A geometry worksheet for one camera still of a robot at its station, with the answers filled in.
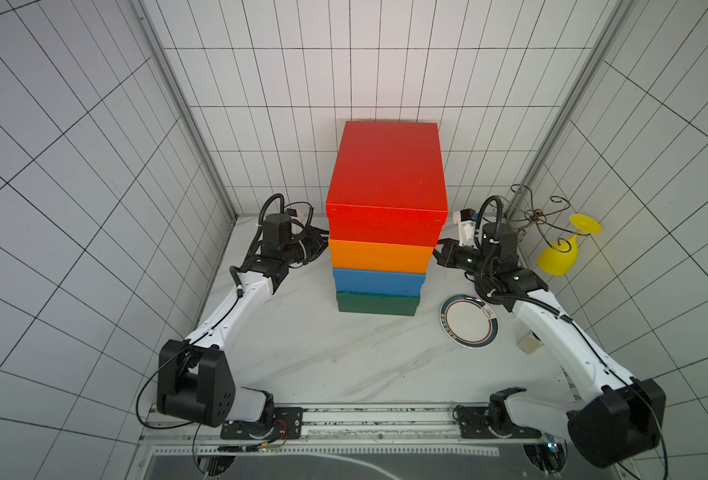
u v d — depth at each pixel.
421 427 0.73
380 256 0.73
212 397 0.41
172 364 0.40
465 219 0.67
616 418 0.38
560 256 0.79
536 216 0.77
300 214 0.76
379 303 0.86
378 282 0.77
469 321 0.90
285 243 0.65
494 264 0.58
